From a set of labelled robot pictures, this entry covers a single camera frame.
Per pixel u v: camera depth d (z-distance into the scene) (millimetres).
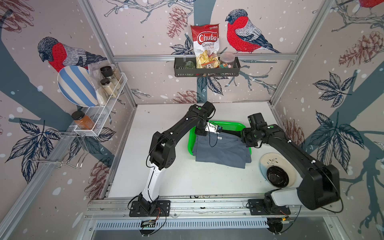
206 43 801
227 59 822
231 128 1012
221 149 835
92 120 655
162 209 748
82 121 613
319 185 408
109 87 761
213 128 794
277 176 810
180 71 880
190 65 939
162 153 534
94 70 711
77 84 671
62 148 563
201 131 806
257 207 726
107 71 791
